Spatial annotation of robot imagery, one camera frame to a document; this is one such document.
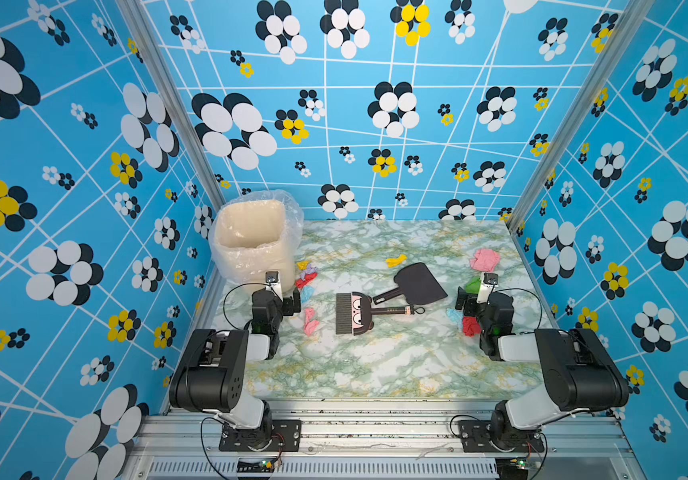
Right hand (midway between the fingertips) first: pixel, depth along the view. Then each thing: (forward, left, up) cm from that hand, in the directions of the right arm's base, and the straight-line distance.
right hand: (478, 289), depth 94 cm
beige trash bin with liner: (+12, +71, +14) cm, 74 cm away
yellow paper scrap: (+15, +26, -5) cm, 30 cm away
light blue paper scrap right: (-7, +8, -5) cm, 11 cm away
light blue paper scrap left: (+1, +56, -4) cm, 56 cm away
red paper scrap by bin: (+5, +58, -4) cm, 59 cm away
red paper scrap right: (-10, +4, -5) cm, 12 cm away
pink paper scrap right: (+16, -8, -5) cm, 19 cm away
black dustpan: (+6, +18, -6) cm, 20 cm away
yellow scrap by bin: (+12, +58, -2) cm, 59 cm away
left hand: (0, +62, +2) cm, 62 cm away
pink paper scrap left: (-10, +54, -5) cm, 55 cm away
